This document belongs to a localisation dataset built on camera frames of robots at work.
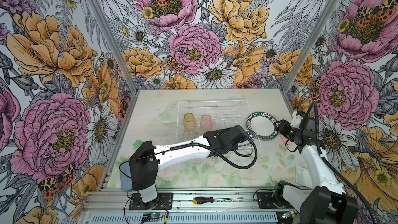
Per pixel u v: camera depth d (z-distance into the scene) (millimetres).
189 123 919
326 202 399
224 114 1024
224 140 573
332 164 814
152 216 710
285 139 741
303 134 626
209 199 740
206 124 920
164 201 736
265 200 743
